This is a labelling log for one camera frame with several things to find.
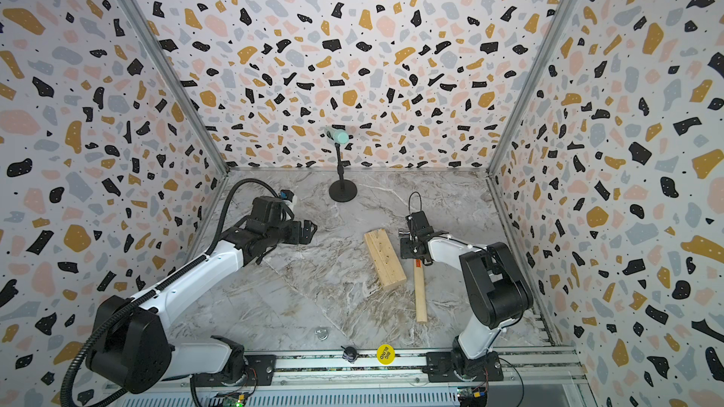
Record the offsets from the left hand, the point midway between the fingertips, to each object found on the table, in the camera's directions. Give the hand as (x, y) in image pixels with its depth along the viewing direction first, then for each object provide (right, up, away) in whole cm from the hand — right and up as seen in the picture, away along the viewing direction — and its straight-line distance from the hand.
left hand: (307, 224), depth 86 cm
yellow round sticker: (+24, -35, -9) cm, 43 cm away
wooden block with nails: (+24, -12, +6) cm, 27 cm away
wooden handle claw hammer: (+34, -24, 0) cm, 42 cm away
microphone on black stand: (+6, +11, +29) cm, 31 cm away
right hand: (+34, -10, +12) cm, 38 cm away
